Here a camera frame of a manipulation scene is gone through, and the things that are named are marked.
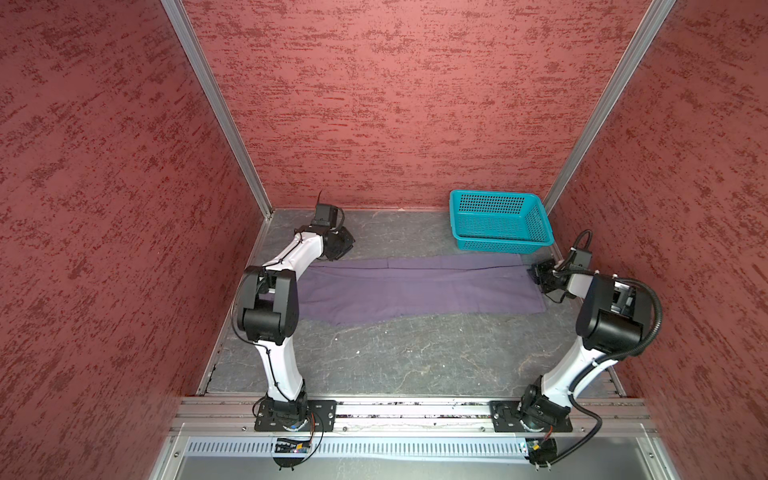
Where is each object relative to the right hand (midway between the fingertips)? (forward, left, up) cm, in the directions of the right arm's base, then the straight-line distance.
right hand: (526, 267), depth 99 cm
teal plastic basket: (+24, -3, -4) cm, 25 cm away
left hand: (+5, +59, +7) cm, 60 cm away
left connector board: (-48, +72, -4) cm, 87 cm away
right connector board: (-50, +10, -5) cm, 52 cm away
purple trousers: (-6, +38, -2) cm, 39 cm away
